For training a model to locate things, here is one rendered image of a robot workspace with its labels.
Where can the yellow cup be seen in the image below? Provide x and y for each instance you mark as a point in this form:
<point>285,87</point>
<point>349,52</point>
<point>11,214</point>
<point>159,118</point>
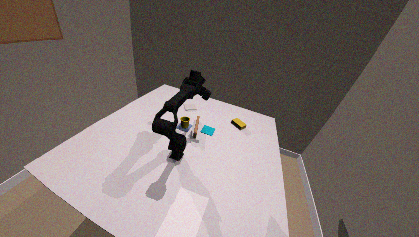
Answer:
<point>185,122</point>

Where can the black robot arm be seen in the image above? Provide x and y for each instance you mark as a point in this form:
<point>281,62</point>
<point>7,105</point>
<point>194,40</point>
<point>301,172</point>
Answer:
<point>177,141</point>

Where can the yellow rectangular block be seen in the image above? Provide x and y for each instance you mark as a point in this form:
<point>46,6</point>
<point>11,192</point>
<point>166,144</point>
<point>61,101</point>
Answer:
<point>238,123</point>

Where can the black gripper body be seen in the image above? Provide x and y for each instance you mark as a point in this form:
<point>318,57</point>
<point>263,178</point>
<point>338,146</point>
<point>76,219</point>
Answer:
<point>206,93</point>

